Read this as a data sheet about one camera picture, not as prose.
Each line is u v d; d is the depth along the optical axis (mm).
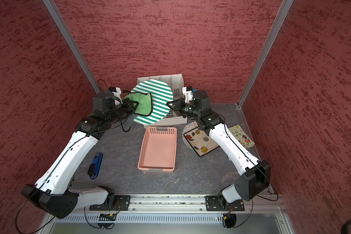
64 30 792
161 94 712
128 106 599
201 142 950
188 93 658
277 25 772
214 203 736
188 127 1055
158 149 948
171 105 681
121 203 741
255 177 397
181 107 611
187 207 739
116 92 630
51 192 375
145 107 684
